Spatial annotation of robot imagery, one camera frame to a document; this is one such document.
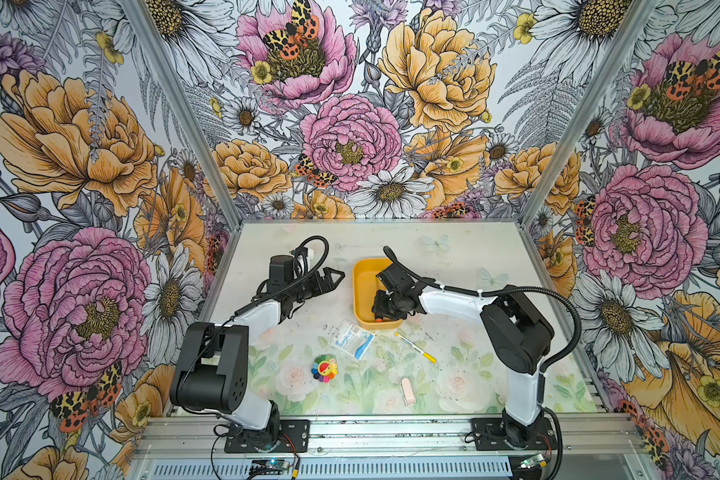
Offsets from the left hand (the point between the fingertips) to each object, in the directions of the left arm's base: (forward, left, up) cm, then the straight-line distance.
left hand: (335, 285), depth 91 cm
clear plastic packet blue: (-13, -5, -9) cm, 17 cm away
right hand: (-7, -13, -8) cm, 16 cm away
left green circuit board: (-43, +14, -11) cm, 46 cm away
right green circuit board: (-43, -48, -10) cm, 65 cm away
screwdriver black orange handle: (-8, -13, -6) cm, 17 cm away
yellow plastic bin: (+7, -9, -11) cm, 16 cm away
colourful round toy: (-21, +2, -9) cm, 23 cm away
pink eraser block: (-27, -20, -8) cm, 34 cm away
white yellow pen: (-18, -27, -10) cm, 33 cm away
